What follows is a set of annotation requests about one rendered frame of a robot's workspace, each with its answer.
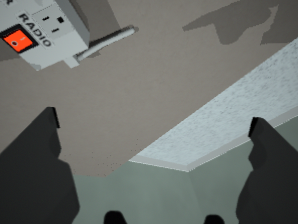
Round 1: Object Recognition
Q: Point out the white power strip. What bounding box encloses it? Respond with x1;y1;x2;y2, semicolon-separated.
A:
0;0;135;71

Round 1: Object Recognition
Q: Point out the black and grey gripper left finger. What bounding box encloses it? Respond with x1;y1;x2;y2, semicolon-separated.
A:
0;107;80;224

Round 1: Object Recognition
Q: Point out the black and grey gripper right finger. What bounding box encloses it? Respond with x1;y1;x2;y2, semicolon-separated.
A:
236;117;298;224

